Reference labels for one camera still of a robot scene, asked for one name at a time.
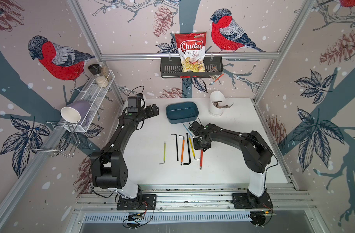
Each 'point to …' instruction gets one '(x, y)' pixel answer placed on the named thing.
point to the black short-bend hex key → (176, 145)
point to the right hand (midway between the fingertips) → (197, 146)
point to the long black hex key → (188, 151)
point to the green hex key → (165, 152)
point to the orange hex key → (182, 149)
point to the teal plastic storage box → (180, 112)
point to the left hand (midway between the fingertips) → (155, 106)
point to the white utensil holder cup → (217, 100)
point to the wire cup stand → (56, 138)
